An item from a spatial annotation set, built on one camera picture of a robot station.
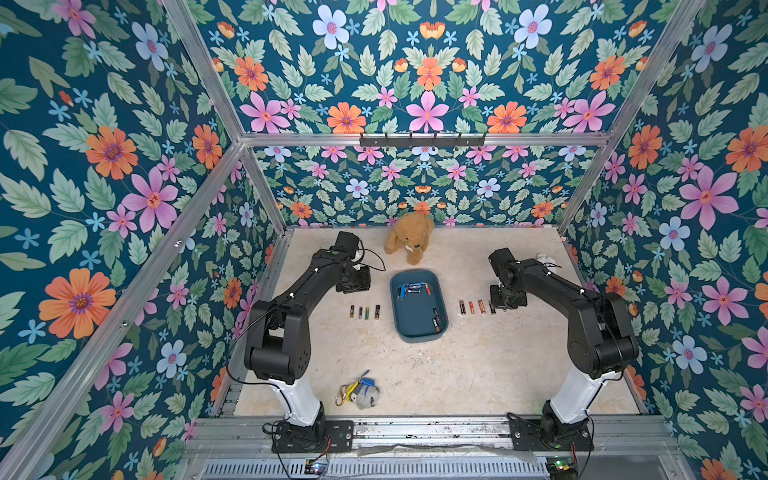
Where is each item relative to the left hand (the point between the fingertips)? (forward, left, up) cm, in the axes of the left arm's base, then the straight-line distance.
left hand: (369, 282), depth 92 cm
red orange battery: (-6, -33, -10) cm, 35 cm away
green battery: (-6, +2, -9) cm, 11 cm away
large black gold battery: (-8, -39, -9) cm, 41 cm away
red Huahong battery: (-7, -36, -9) cm, 38 cm away
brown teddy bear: (+14, -14, +7) cm, 21 cm away
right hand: (-7, -43, -6) cm, 44 cm away
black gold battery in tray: (-4, +7, -9) cm, 12 cm away
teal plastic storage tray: (-4, -16, -9) cm, 19 cm away
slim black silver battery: (-7, +4, -10) cm, 13 cm away
